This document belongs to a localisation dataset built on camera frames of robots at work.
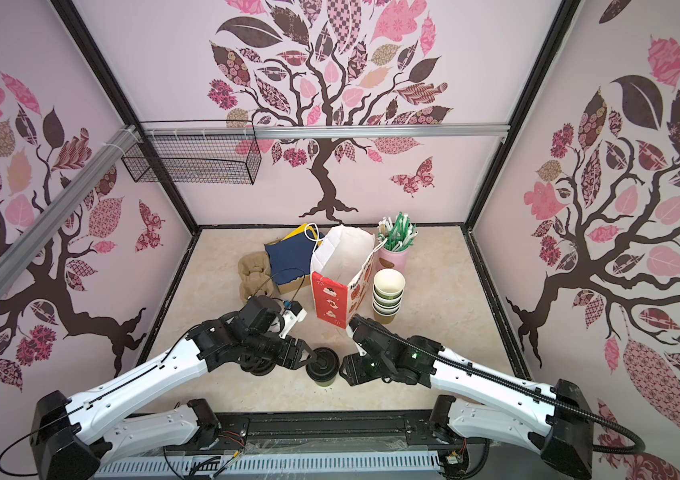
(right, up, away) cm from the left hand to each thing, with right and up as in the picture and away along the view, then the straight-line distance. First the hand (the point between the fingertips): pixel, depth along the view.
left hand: (305, 361), depth 72 cm
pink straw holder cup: (+24, +25, +24) cm, 42 cm away
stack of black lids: (-15, -5, +10) cm, 18 cm away
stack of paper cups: (+21, +15, +7) cm, 27 cm away
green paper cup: (+5, -8, +5) cm, 10 cm away
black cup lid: (+5, -2, +2) cm, 6 cm away
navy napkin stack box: (-10, +25, +33) cm, 42 cm away
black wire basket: (-38, +60, +23) cm, 74 cm away
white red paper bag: (+9, +22, +31) cm, 39 cm away
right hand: (+10, -2, +1) cm, 10 cm away
